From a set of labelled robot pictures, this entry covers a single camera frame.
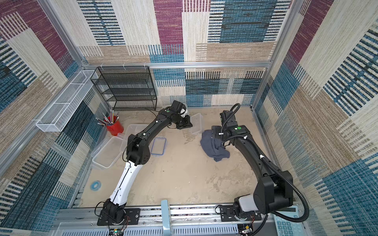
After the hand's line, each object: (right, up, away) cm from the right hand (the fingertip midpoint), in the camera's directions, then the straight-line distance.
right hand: (223, 134), depth 85 cm
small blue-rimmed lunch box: (-15, +7, +12) cm, 20 cm away
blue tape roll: (-71, -29, -2) cm, 77 cm away
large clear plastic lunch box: (-58, +2, +12) cm, 59 cm away
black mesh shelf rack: (-65, +31, +25) cm, 76 cm away
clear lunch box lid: (-71, -13, +11) cm, 73 cm away
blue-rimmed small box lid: (-39, -9, +12) cm, 42 cm away
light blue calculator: (+24, -42, -16) cm, 51 cm away
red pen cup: (-69, +5, +14) cm, 71 cm away
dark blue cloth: (-5, -8, +6) cm, 11 cm away
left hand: (-17, +5, +14) cm, 22 cm away
